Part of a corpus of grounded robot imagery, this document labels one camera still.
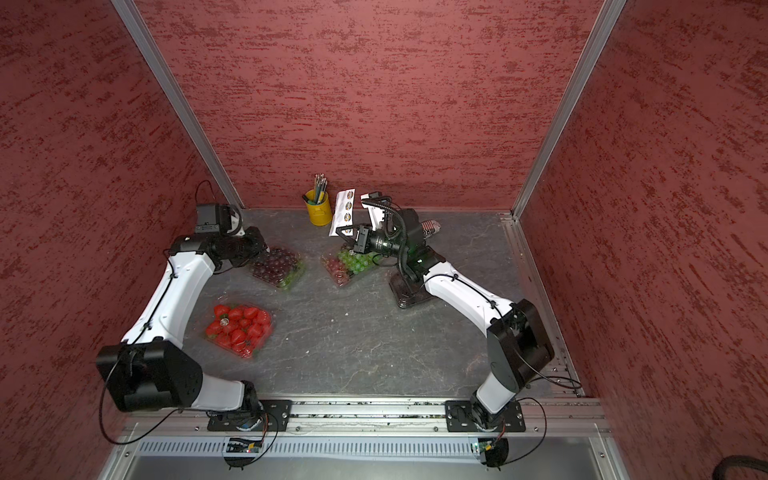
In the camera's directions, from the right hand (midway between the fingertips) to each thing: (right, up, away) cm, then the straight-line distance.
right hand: (336, 237), depth 72 cm
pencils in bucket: (-13, +20, +37) cm, 44 cm away
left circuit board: (-24, -54, 0) cm, 59 cm away
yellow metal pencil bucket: (-14, +11, +38) cm, 42 cm away
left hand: (-21, -4, +10) cm, 24 cm away
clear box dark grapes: (-23, -10, +24) cm, 34 cm away
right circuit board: (+39, -52, -1) cm, 65 cm away
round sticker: (-33, -24, +9) cm, 42 cm away
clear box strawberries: (-30, -27, +11) cm, 41 cm away
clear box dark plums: (+18, -16, +16) cm, 29 cm away
